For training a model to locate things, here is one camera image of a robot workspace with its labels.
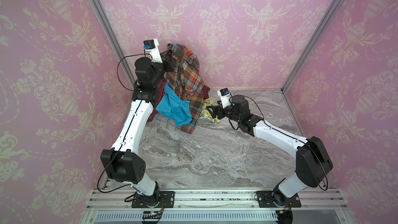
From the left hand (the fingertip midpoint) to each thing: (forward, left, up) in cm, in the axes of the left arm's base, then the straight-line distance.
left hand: (172, 50), depth 67 cm
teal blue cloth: (-7, +3, -32) cm, 33 cm away
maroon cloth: (-1, +10, -26) cm, 28 cm away
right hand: (-8, -19, -26) cm, 33 cm away
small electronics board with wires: (-55, +9, -53) cm, 77 cm away
